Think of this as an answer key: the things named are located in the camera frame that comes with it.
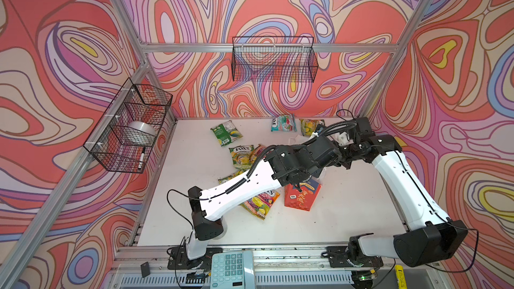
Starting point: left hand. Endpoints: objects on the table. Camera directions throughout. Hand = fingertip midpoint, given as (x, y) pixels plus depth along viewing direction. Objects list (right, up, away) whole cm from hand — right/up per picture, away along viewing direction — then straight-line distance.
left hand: (316, 156), depth 65 cm
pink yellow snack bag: (-19, -23, +19) cm, 35 cm away
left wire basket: (-71, +4, +9) cm, 72 cm away
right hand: (+5, -3, +10) cm, 12 cm away
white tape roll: (-63, +10, +8) cm, 64 cm away
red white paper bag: (-1, -19, +13) cm, 23 cm away
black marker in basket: (-62, -2, +7) cm, 63 cm away
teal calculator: (-29, -41, +4) cm, 50 cm away
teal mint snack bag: (-3, +15, +49) cm, 51 cm away
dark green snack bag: (-38, +9, +46) cm, 60 cm away
